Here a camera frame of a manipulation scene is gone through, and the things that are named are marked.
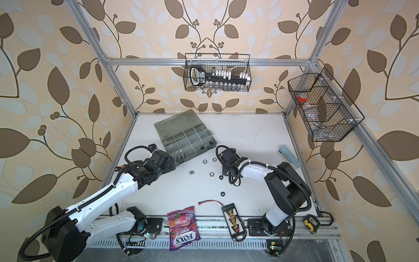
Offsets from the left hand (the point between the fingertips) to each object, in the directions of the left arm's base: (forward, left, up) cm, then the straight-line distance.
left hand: (163, 162), depth 82 cm
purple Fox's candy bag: (-27, -13, -9) cm, 32 cm away
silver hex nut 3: (-1, -25, -12) cm, 27 cm away
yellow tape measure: (-25, -71, -9) cm, 76 cm away
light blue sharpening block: (+8, -70, -8) cm, 71 cm away
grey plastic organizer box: (+23, -7, -7) cm, 25 cm away
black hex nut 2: (-11, -31, -12) cm, 35 cm away
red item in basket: (+30, -73, +19) cm, 81 cm away
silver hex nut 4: (0, -13, -11) cm, 17 cm away
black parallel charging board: (-25, -36, -10) cm, 45 cm away
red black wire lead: (-15, -21, -13) cm, 29 cm away
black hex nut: (-2, -30, -13) cm, 32 cm away
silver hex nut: (+7, -20, -12) cm, 25 cm away
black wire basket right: (+19, -79, +21) cm, 84 cm away
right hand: (+2, -34, -12) cm, 36 cm away
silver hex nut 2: (+8, -26, -11) cm, 29 cm away
